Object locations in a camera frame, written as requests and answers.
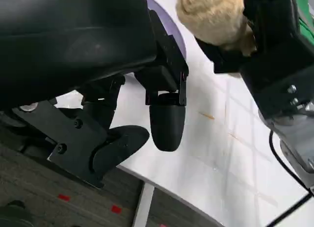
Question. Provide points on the lilac plate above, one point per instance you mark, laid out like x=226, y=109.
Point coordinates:
x=173, y=28

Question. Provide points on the green cloth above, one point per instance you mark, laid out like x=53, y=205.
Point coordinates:
x=305, y=13

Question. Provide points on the white table leg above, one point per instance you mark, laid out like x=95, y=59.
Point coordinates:
x=143, y=205

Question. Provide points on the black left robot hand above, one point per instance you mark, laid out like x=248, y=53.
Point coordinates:
x=73, y=40

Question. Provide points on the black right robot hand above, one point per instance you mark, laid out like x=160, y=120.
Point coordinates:
x=272, y=40

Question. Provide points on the thin beige splinter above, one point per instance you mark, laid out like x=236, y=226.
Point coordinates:
x=207, y=115

